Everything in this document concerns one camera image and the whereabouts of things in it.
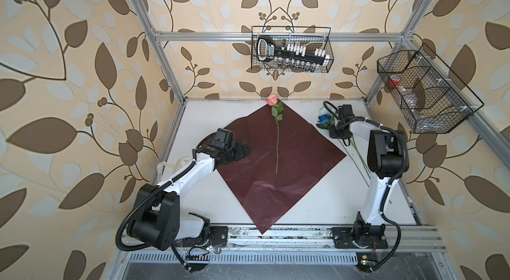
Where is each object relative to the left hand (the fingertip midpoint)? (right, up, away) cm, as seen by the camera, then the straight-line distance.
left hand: (245, 150), depth 86 cm
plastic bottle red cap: (+67, +31, +2) cm, 74 cm away
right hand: (+47, +5, +17) cm, 50 cm away
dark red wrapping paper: (+21, -5, +10) cm, 24 cm away
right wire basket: (+71, +22, -14) cm, 75 cm away
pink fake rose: (+16, +19, +26) cm, 36 cm away
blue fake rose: (+41, +14, +19) cm, 47 cm away
